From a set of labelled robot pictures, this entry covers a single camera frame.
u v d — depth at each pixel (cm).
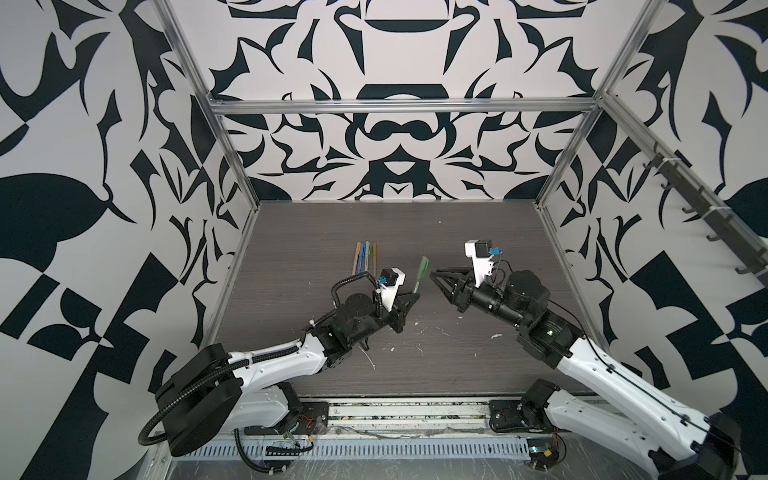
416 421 75
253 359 46
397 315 65
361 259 103
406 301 74
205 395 41
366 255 105
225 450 70
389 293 66
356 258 103
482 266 60
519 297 51
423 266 70
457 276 60
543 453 71
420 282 72
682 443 40
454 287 61
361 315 58
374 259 102
